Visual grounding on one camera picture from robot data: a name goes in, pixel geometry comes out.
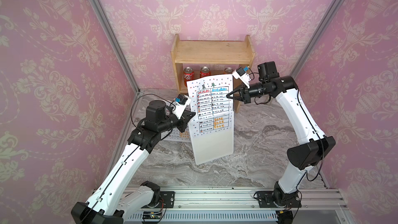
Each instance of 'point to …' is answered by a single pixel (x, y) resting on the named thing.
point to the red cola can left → (188, 74)
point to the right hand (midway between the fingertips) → (229, 96)
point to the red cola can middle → (204, 71)
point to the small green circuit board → (152, 215)
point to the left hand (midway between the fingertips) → (194, 114)
